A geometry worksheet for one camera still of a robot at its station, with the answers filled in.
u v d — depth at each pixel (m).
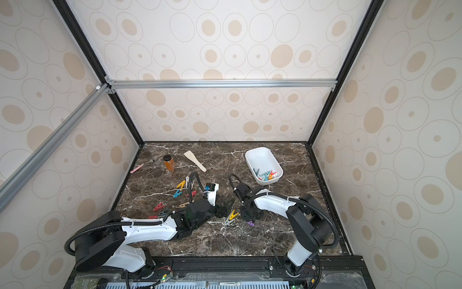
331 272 0.73
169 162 1.00
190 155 1.15
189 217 0.63
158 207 0.91
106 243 0.42
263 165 1.08
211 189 0.70
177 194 0.95
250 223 0.85
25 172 0.54
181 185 0.99
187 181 1.00
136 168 1.06
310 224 0.45
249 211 0.76
